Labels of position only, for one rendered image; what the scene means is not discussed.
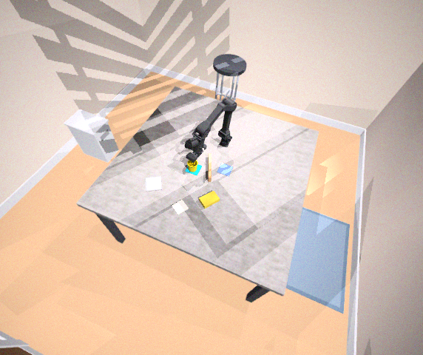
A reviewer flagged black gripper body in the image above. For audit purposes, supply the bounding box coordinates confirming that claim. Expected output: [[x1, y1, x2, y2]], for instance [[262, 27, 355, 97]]
[[186, 144, 207, 162]]

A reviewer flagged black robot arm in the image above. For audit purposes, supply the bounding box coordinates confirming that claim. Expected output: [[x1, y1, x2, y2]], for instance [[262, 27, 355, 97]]
[[185, 98, 237, 151]]

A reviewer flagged yellow box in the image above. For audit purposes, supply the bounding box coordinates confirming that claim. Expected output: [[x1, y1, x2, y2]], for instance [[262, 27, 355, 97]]
[[199, 191, 220, 209]]

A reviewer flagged white flat rectangular slab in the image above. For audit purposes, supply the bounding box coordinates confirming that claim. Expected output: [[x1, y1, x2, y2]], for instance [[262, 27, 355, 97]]
[[172, 200, 189, 215]]

